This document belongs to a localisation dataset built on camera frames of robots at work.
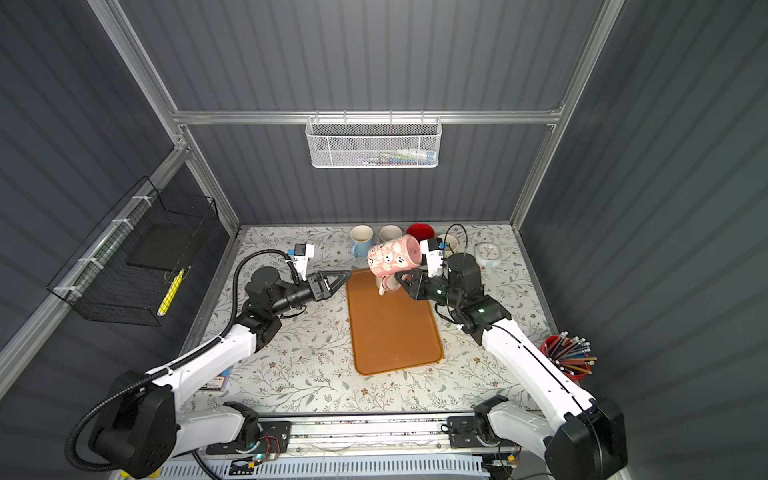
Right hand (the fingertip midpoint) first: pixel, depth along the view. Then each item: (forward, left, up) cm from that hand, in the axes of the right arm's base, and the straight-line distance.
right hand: (401, 278), depth 73 cm
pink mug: (+2, +1, +6) cm, 7 cm away
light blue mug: (+30, +14, -18) cm, 38 cm away
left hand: (+1, +13, 0) cm, 13 cm away
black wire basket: (+2, +66, +4) cm, 66 cm away
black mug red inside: (+33, -8, -17) cm, 38 cm away
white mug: (+13, +4, -22) cm, 26 cm away
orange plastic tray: (-2, +3, -26) cm, 26 cm away
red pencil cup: (-14, -42, -13) cm, 46 cm away
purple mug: (+35, +4, -20) cm, 40 cm away
